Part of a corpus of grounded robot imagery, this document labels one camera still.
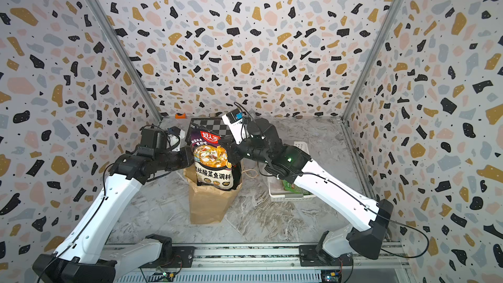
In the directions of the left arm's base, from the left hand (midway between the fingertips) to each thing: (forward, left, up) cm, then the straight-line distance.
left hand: (200, 155), depth 73 cm
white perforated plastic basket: (-5, -29, -21) cm, 36 cm away
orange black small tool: (+49, +29, -27) cm, 63 cm away
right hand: (-4, -10, +13) cm, 17 cm away
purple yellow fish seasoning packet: (-7, -7, +4) cm, 11 cm away
